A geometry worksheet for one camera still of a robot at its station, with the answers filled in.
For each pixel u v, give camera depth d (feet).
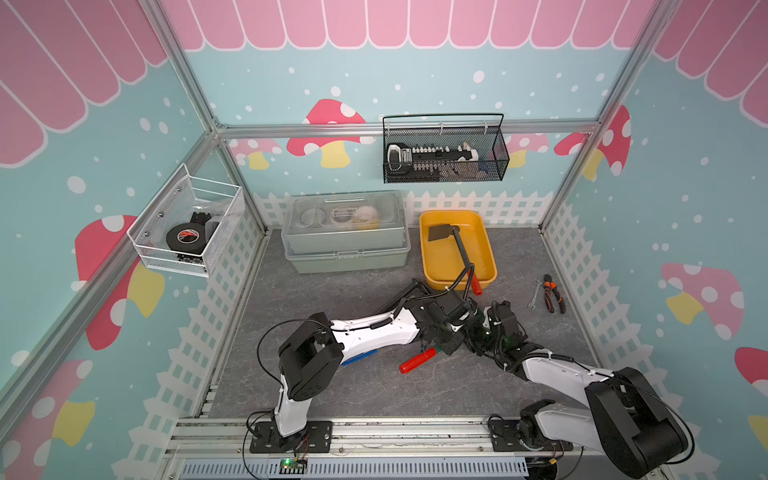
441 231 3.75
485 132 2.98
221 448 2.44
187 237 2.33
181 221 2.44
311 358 1.53
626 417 1.39
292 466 2.39
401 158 2.93
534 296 3.28
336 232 3.08
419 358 2.43
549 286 3.35
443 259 3.56
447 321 2.17
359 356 2.85
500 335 2.25
